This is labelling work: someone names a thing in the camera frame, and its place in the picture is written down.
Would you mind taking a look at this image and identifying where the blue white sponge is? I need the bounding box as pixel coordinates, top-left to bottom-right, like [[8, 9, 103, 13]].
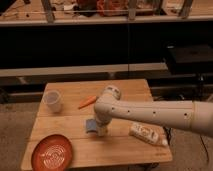
[[86, 119, 97, 133]]

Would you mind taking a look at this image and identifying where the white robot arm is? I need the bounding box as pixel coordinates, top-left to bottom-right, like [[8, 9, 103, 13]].
[[94, 85, 213, 138]]

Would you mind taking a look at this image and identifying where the orange ceramic bowl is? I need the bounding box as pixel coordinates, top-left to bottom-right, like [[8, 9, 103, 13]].
[[31, 134, 73, 171]]

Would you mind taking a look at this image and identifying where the orange toy carrot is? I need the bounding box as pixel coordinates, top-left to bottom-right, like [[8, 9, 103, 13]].
[[79, 96, 97, 109]]

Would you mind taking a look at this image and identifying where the wooden table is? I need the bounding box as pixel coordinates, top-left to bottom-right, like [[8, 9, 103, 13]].
[[21, 79, 172, 171]]

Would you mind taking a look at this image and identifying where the white plastic bottle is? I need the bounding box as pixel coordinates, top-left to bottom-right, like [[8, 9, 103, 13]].
[[129, 123, 168, 146]]

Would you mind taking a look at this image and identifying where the translucent plastic cup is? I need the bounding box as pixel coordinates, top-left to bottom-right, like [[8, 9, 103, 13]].
[[43, 90, 62, 113]]

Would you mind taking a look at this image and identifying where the black box on right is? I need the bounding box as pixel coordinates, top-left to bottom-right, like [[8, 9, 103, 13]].
[[165, 45, 213, 74]]

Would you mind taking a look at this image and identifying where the black cable on floor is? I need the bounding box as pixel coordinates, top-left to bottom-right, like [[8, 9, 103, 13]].
[[198, 134, 213, 171]]

